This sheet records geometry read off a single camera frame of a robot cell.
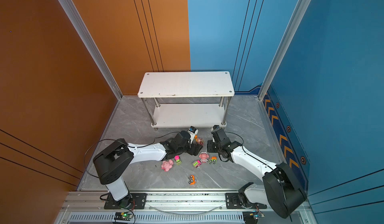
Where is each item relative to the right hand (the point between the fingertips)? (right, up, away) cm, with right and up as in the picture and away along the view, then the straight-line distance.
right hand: (207, 145), depth 87 cm
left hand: (-5, +1, +1) cm, 5 cm away
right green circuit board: (+19, -31, -17) cm, 40 cm away
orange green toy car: (+3, -8, -3) cm, 9 cm away
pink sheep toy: (-23, -9, -6) cm, 26 cm away
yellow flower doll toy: (-5, +2, +4) cm, 7 cm away
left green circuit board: (-41, -30, -17) cm, 53 cm away
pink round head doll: (-2, -6, -1) cm, 7 cm away
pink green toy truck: (-17, -7, -3) cm, 19 cm away
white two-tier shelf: (-11, +29, +30) cm, 43 cm away
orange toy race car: (-9, -16, -9) cm, 20 cm away
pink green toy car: (-6, -9, -5) cm, 12 cm away
